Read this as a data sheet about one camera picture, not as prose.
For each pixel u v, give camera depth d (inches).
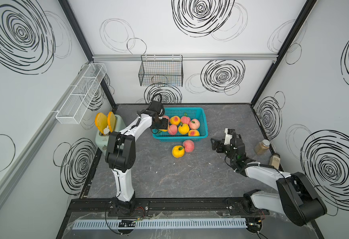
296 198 16.5
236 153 26.6
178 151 34.8
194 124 39.8
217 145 31.2
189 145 35.6
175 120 40.2
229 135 30.3
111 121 33.1
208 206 29.4
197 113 41.4
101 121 32.0
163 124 33.7
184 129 38.7
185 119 40.2
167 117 39.8
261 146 34.1
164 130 36.9
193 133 37.0
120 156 20.1
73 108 28.5
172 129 38.9
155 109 29.9
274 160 34.1
